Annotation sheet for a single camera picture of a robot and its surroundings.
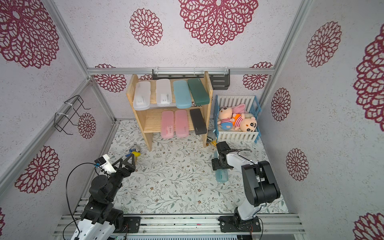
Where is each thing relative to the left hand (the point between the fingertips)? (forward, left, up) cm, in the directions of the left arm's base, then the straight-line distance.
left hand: (129, 157), depth 75 cm
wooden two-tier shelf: (+26, -5, -2) cm, 26 cm away
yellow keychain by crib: (+22, -47, -19) cm, 55 cm away
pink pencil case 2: (+22, -25, 0) cm, 34 cm away
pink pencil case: (+22, -17, +1) cm, 28 cm away
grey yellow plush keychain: (+14, +5, -18) cm, 23 cm away
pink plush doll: (+39, -55, -8) cm, 68 cm away
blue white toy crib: (+50, -77, -11) cm, 92 cm away
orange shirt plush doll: (+29, -69, -9) cm, 76 cm away
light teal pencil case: (-1, -49, -20) cm, 53 cm away
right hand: (+5, -51, -21) cm, 56 cm away
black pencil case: (+23, -35, +1) cm, 42 cm away
